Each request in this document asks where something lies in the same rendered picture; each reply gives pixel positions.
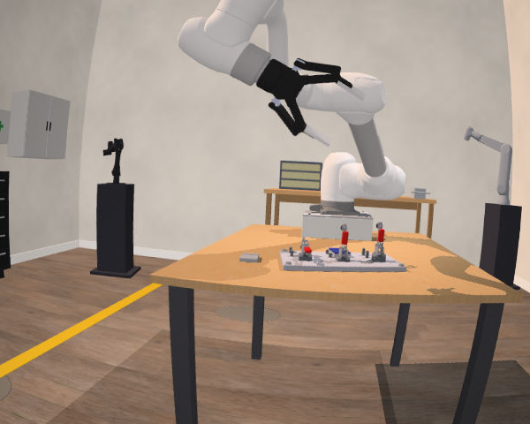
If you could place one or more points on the blue rectangular plate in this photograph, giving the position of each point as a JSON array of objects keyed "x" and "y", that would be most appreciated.
[{"x": 335, "y": 251}]

